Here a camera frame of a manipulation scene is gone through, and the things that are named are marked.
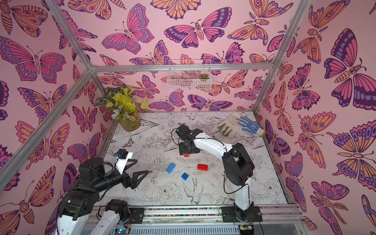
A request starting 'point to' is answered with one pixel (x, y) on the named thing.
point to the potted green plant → (117, 99)
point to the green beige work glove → (231, 128)
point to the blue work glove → (251, 126)
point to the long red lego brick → (202, 167)
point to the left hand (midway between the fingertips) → (142, 165)
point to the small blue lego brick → (184, 176)
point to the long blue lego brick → (170, 169)
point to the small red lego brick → (186, 155)
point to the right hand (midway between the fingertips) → (187, 149)
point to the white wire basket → (189, 75)
